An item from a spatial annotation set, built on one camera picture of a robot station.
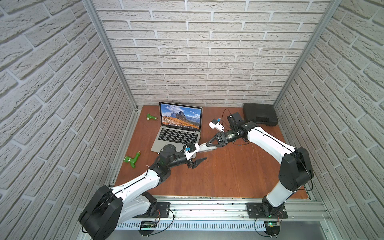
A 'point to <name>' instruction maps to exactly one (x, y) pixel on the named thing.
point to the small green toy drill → (149, 116)
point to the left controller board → (147, 227)
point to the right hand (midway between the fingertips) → (210, 145)
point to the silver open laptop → (180, 124)
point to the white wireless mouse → (204, 148)
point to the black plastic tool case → (261, 114)
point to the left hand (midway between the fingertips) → (204, 150)
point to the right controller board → (272, 228)
